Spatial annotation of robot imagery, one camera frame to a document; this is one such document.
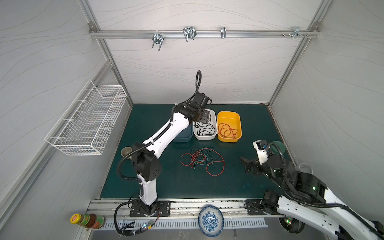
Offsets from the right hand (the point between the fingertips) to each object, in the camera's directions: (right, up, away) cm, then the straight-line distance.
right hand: (251, 150), depth 68 cm
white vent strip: (-10, -35, +2) cm, 37 cm away
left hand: (-21, +18, +14) cm, 31 cm away
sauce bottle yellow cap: (-70, -27, -8) cm, 75 cm away
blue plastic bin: (-33, +4, +28) cm, 43 cm away
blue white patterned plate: (-19, -34, +2) cm, 39 cm away
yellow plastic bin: (+2, +14, +42) cm, 45 cm away
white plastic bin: (-13, +18, +39) cm, 45 cm away
